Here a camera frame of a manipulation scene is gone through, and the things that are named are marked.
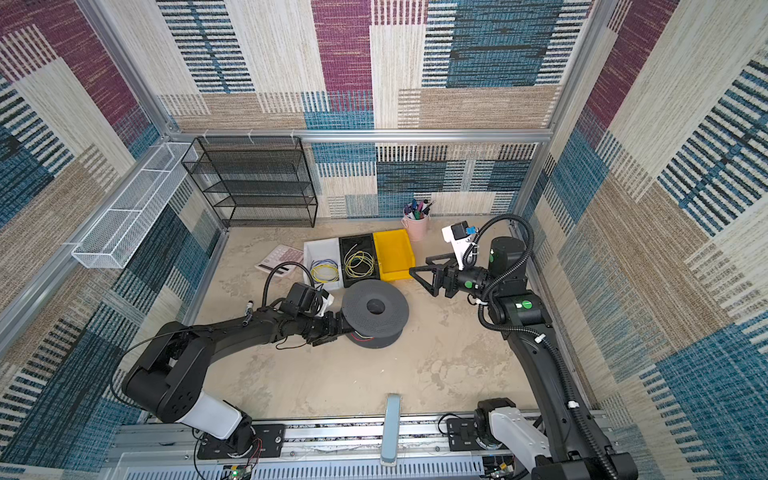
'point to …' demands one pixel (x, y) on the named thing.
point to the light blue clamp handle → (391, 427)
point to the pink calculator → (278, 256)
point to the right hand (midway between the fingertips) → (420, 271)
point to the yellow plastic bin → (395, 254)
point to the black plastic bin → (365, 243)
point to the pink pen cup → (417, 228)
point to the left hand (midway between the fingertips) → (348, 329)
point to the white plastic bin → (321, 249)
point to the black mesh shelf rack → (255, 181)
